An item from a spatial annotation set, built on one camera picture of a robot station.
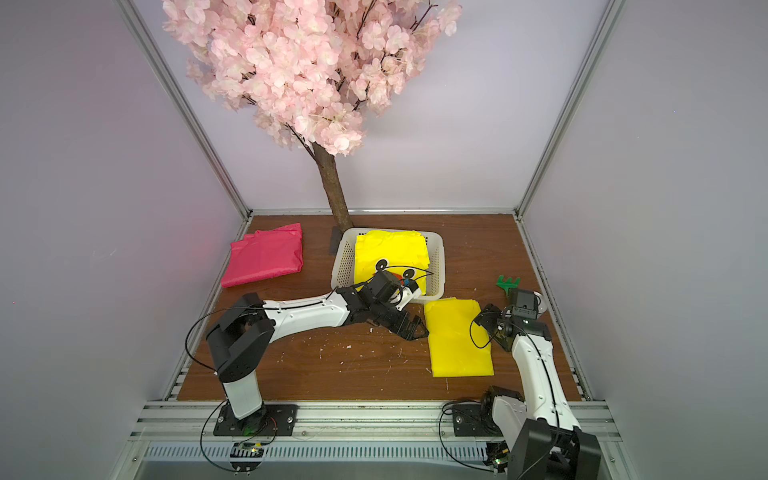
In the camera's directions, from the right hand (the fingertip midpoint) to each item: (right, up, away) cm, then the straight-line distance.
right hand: (491, 316), depth 84 cm
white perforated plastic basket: (-44, +13, +9) cm, 47 cm away
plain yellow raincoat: (-9, -10, +3) cm, 14 cm away
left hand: (-20, -3, -4) cm, 21 cm away
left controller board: (-65, -32, -11) cm, 73 cm away
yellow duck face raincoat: (-25, +17, +16) cm, 34 cm away
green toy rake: (+11, +7, +15) cm, 20 cm away
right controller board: (-3, -30, -13) cm, 33 cm away
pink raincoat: (-73, +17, +18) cm, 77 cm away
